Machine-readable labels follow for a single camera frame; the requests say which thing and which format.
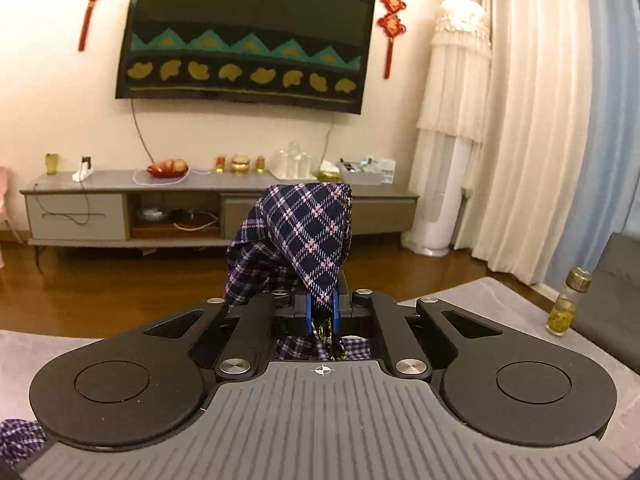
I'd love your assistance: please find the glass bottle with gold lid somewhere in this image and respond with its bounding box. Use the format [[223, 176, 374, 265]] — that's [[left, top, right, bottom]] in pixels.
[[546, 266, 592, 337]]

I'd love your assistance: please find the gold ornament jar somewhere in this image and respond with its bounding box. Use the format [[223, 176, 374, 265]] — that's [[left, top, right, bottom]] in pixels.
[[230, 155, 250, 174]]

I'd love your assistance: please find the yellow glass cup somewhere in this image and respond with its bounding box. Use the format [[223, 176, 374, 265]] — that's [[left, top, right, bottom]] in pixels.
[[44, 153, 58, 176]]

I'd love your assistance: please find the white standing air conditioner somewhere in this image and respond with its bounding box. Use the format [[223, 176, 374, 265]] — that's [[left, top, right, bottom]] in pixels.
[[402, 0, 492, 257]]

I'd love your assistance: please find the grey sofa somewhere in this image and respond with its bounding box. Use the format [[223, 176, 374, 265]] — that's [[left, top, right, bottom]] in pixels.
[[572, 233, 640, 373]]

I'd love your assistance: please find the wall mounted television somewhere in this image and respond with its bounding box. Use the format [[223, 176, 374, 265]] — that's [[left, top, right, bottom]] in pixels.
[[115, 0, 374, 115]]

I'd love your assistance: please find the red fruit bowl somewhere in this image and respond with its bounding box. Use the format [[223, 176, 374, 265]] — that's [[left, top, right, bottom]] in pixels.
[[146, 159, 189, 179]]

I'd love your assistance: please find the blue plaid shirt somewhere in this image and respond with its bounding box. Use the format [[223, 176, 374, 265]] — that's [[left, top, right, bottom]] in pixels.
[[0, 181, 374, 466]]

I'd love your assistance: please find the white charger dock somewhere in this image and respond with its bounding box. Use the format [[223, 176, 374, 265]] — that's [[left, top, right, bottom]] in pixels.
[[72, 156, 93, 183]]

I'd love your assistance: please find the grey TV cabinet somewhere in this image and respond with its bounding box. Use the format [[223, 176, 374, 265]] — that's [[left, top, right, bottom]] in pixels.
[[19, 168, 420, 252]]

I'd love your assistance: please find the red Chinese knot decoration right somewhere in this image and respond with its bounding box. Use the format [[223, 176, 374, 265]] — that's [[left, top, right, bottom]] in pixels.
[[378, 0, 407, 79]]

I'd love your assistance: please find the pink plastic chair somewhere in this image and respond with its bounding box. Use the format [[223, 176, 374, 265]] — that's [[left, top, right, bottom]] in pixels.
[[0, 166, 23, 244]]

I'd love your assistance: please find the white storage tray with items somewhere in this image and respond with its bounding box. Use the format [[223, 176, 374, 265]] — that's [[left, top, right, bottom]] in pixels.
[[337, 156, 396, 185]]

